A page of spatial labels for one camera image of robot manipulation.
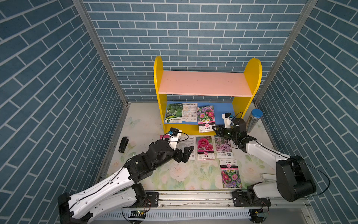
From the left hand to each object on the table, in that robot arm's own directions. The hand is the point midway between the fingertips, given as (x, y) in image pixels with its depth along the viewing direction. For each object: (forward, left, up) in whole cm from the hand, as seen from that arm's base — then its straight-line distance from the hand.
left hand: (190, 146), depth 67 cm
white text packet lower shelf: (+32, -1, -11) cm, 34 cm away
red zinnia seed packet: (-8, -25, -25) cm, 36 cm away
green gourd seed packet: (+30, +10, -11) cm, 33 cm away
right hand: (+19, -16, -11) cm, 27 cm away
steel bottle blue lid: (+24, -42, -8) cm, 49 cm away
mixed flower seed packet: (+24, -11, -9) cm, 28 cm away
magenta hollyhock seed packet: (+11, -12, -26) cm, 30 cm away
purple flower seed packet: (+12, -24, -25) cm, 36 cm away
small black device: (+13, +43, -24) cm, 51 cm away
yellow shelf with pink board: (+57, -6, -26) cm, 64 cm away
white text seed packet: (+17, 0, -25) cm, 30 cm away
